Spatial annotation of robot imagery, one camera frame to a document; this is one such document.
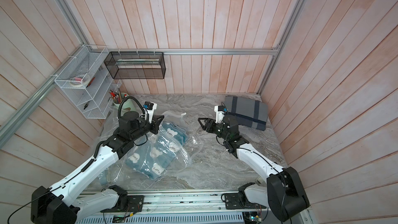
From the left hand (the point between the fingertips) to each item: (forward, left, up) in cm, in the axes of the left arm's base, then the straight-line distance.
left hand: (163, 118), depth 77 cm
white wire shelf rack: (+8, +36, +4) cm, 37 cm away
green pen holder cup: (+18, +34, -11) cm, 40 cm away
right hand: (+2, -19, -4) cm, 19 cm away
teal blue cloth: (-11, +7, -21) cm, 25 cm away
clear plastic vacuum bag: (-21, +24, -23) cm, 39 cm away
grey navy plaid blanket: (+14, -50, -13) cm, 53 cm away
